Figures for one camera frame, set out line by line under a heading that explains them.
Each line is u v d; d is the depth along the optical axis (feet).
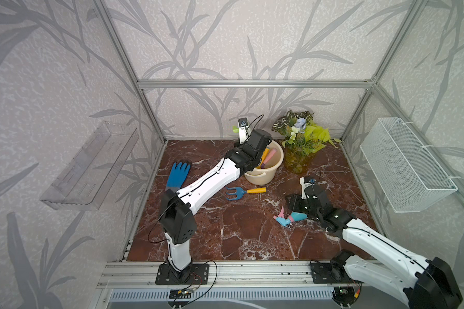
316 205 2.00
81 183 2.13
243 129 2.19
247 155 1.93
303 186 2.41
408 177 1.96
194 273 2.41
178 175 3.43
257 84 5.97
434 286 1.29
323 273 2.40
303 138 3.07
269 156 3.16
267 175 2.78
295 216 2.80
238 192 3.18
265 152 3.22
